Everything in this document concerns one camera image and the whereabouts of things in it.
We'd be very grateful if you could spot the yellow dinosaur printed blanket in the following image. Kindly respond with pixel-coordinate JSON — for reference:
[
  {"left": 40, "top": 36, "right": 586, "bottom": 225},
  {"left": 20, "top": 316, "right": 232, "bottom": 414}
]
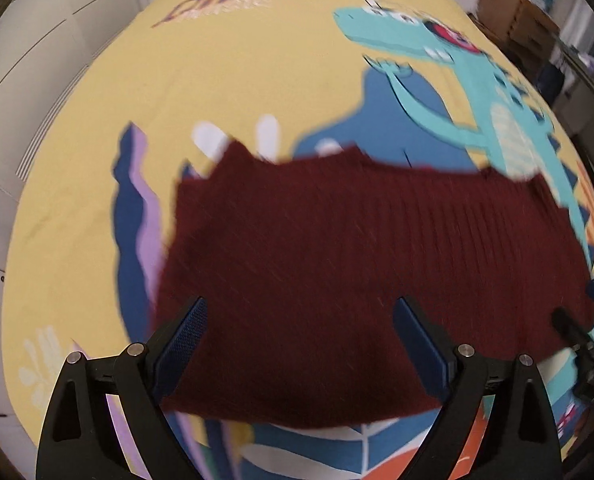
[{"left": 4, "top": 0, "right": 594, "bottom": 480}]

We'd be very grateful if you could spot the dark red knitted sweater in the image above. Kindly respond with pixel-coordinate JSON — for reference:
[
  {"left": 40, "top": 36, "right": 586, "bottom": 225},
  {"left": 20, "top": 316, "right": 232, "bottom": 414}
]
[{"left": 149, "top": 140, "right": 594, "bottom": 432}]

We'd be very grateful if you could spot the white desk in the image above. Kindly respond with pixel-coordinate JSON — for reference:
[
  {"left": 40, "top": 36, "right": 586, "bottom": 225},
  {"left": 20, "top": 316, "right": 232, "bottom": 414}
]
[{"left": 557, "top": 35, "right": 594, "bottom": 107}]

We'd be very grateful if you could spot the wooden drawer cabinet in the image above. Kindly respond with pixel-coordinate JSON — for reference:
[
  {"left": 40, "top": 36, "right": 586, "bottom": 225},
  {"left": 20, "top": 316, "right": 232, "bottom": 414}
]
[{"left": 477, "top": 0, "right": 561, "bottom": 62}]

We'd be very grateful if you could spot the white wardrobe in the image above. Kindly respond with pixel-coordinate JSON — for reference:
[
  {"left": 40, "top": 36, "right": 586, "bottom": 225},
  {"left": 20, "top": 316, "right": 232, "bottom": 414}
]
[{"left": 0, "top": 0, "right": 164, "bottom": 461}]

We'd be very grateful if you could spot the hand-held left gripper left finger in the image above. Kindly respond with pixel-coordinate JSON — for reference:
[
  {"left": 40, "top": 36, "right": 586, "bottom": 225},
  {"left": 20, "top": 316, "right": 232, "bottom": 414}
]
[{"left": 36, "top": 296, "right": 209, "bottom": 480}]

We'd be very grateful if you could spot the navy purple bag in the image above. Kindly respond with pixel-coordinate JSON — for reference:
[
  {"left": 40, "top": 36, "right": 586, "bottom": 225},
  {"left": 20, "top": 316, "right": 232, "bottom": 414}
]
[{"left": 537, "top": 62, "right": 566, "bottom": 107}]

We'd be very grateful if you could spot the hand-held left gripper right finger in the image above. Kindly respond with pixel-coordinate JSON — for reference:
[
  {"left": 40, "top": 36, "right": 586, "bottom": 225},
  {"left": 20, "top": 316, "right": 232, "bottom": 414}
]
[{"left": 393, "top": 296, "right": 563, "bottom": 480}]

